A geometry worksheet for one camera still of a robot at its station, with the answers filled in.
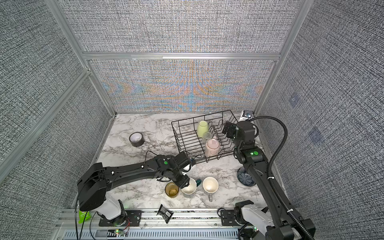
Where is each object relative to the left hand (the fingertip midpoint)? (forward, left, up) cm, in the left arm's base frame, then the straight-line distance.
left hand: (186, 183), depth 78 cm
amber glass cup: (-1, +8, -6) cm, 10 cm away
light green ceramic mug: (+34, -11, +4) cm, 36 cm away
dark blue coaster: (+3, -33, -5) cm, 34 cm away
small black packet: (-12, +11, -5) cm, 17 cm away
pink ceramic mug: (+16, -15, +8) cm, 23 cm away
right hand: (+21, -26, +24) cm, 41 cm away
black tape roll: (+35, +34, -6) cm, 49 cm away
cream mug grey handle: (0, -13, -5) cm, 14 cm away
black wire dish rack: (+31, -10, -4) cm, 33 cm away
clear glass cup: (+30, -14, 0) cm, 33 cm away
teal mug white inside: (-2, -3, 0) cm, 3 cm away
